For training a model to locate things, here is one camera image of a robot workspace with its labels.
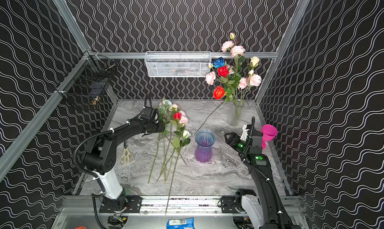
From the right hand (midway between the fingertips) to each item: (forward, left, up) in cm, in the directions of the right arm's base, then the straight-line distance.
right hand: (229, 137), depth 80 cm
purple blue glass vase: (-1, +13, -2) cm, 14 cm away
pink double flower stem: (+30, +7, +20) cm, 37 cm away
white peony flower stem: (+22, +40, -10) cm, 47 cm away
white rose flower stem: (+5, +26, -16) cm, 31 cm away
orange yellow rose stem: (-5, +44, -16) cm, 47 cm away
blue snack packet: (-37, +25, -15) cm, 47 cm away
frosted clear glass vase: (+23, -8, -13) cm, 28 cm away
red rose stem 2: (+24, -1, +13) cm, 27 cm away
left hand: (+12, +37, -9) cm, 39 cm away
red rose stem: (+14, +18, -16) cm, 28 cm away
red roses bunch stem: (+19, +30, -10) cm, 37 cm away
